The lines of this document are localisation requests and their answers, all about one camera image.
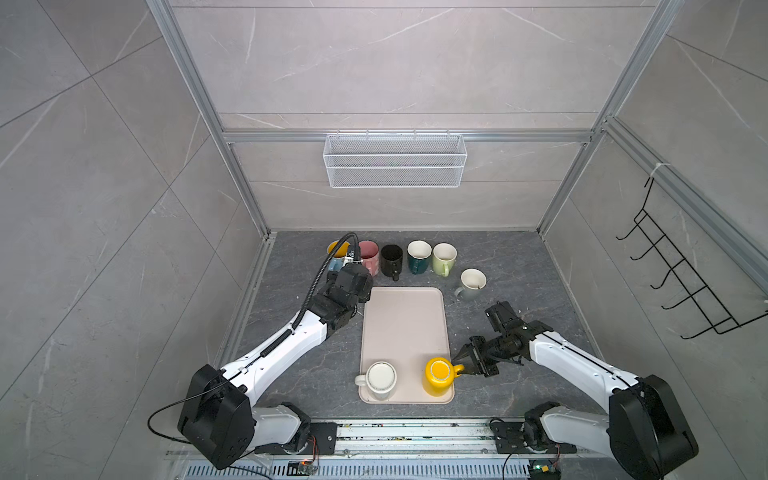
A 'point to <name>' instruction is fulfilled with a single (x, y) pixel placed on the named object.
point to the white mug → (379, 379)
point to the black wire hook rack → (699, 294)
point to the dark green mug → (419, 253)
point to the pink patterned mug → (369, 253)
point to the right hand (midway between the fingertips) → (451, 357)
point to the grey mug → (473, 282)
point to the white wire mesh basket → (389, 161)
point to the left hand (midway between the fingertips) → (351, 269)
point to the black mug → (391, 260)
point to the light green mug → (444, 256)
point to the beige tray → (407, 327)
